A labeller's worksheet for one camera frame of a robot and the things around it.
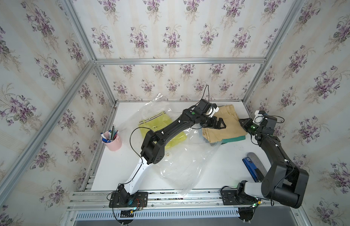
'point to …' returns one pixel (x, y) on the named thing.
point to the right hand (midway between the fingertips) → (242, 120)
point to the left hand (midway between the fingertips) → (219, 126)
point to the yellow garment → (157, 122)
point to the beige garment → (234, 128)
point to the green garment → (233, 139)
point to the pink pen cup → (114, 145)
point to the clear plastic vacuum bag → (187, 160)
